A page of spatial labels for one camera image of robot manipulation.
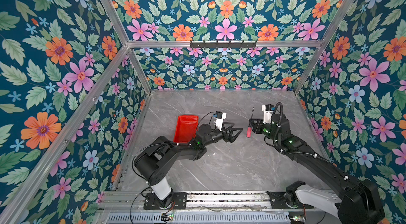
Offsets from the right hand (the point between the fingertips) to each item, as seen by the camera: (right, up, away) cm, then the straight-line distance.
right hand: (250, 118), depth 80 cm
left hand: (-6, -3, -4) cm, 8 cm away
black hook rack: (-13, +43, +13) cm, 47 cm away
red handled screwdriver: (-1, -6, -1) cm, 6 cm away
